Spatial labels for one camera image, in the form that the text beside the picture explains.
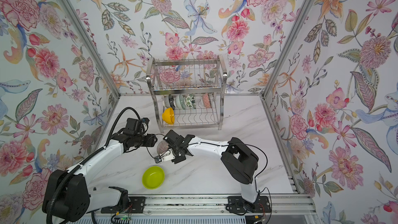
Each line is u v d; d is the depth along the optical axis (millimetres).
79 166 449
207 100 1026
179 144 662
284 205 771
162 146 904
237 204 735
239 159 483
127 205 718
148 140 783
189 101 1013
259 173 506
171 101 1060
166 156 735
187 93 1037
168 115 953
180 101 1010
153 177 820
